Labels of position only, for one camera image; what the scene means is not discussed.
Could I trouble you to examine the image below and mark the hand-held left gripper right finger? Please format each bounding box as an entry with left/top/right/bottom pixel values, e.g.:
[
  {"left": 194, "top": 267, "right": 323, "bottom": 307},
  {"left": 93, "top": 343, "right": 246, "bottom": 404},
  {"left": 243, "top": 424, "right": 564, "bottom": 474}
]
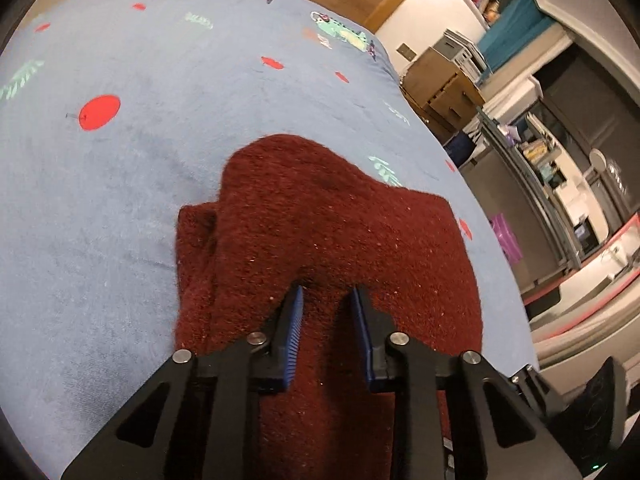
[{"left": 349, "top": 286, "right": 583, "bottom": 480}]

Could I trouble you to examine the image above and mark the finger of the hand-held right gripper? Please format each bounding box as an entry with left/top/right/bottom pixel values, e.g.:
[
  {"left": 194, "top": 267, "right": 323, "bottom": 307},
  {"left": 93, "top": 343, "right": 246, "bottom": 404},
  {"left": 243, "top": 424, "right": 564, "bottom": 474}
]
[{"left": 510, "top": 366, "right": 556, "bottom": 413}]

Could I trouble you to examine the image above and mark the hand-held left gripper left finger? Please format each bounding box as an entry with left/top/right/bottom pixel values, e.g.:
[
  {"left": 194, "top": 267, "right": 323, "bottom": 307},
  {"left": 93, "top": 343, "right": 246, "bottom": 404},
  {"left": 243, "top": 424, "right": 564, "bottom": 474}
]
[{"left": 60, "top": 285, "right": 305, "bottom": 480}]

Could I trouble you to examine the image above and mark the dark red knit sweater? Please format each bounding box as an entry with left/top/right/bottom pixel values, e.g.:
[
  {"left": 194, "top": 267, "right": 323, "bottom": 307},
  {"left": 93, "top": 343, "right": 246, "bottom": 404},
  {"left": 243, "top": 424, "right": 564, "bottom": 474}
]
[{"left": 172, "top": 134, "right": 486, "bottom": 480}]

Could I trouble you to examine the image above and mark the chair with red trim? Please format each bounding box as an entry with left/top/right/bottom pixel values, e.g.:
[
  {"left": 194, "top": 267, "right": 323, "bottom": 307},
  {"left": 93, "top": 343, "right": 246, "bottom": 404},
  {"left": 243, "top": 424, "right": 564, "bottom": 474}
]
[{"left": 522, "top": 212, "right": 640, "bottom": 376}]

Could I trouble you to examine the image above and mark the purple plastic stool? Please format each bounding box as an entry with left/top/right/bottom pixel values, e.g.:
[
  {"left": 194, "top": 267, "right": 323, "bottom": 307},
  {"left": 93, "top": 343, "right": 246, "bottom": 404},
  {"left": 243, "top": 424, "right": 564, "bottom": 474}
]
[{"left": 489, "top": 212, "right": 523, "bottom": 263}]

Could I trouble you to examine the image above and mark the grey desk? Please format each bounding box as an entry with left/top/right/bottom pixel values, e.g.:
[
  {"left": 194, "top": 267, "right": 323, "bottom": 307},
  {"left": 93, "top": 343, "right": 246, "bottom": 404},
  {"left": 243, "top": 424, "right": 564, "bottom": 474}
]
[{"left": 475, "top": 110, "right": 586, "bottom": 271}]

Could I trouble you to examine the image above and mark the dark blue bag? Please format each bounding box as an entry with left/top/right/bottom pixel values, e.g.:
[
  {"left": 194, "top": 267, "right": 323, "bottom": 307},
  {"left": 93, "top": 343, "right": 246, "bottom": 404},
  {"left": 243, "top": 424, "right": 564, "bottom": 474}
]
[{"left": 442, "top": 132, "right": 478, "bottom": 166}]

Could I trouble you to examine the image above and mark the blue printed blanket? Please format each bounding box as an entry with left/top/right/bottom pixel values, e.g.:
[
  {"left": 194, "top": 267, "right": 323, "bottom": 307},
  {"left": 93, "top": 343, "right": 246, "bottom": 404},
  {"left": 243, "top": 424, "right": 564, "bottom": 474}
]
[{"left": 0, "top": 0, "right": 541, "bottom": 480}]

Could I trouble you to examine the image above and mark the white desk lamp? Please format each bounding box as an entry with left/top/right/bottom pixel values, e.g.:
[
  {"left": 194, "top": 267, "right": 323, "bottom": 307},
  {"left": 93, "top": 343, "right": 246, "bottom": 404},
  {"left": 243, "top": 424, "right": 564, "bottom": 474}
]
[{"left": 587, "top": 149, "right": 607, "bottom": 181}]

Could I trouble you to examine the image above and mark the wooden drawer chest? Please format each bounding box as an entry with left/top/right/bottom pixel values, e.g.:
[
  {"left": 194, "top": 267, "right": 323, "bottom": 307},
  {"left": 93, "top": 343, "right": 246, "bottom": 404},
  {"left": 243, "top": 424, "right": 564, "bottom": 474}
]
[{"left": 402, "top": 47, "right": 486, "bottom": 133}]

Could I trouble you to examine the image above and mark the grey printer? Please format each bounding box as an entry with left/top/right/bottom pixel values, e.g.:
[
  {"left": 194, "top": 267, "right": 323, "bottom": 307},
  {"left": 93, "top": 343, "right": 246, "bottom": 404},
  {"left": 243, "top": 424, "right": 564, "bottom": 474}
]
[{"left": 432, "top": 29, "right": 488, "bottom": 86}]

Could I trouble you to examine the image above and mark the teal curtain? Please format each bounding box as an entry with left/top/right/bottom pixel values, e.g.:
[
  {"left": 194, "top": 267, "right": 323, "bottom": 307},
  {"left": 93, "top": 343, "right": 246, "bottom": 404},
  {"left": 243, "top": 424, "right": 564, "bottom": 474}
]
[{"left": 477, "top": 0, "right": 546, "bottom": 73}]

